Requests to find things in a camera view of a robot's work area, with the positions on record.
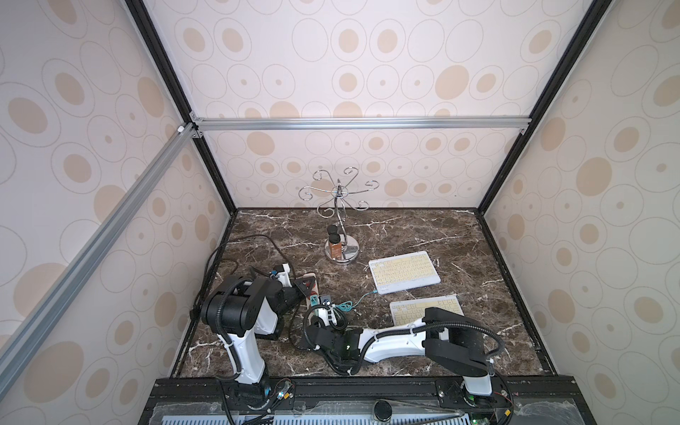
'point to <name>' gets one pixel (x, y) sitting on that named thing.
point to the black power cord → (237, 271)
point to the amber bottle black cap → (336, 249)
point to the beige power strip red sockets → (313, 292)
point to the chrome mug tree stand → (340, 193)
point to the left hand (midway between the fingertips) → (322, 280)
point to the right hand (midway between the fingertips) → (322, 315)
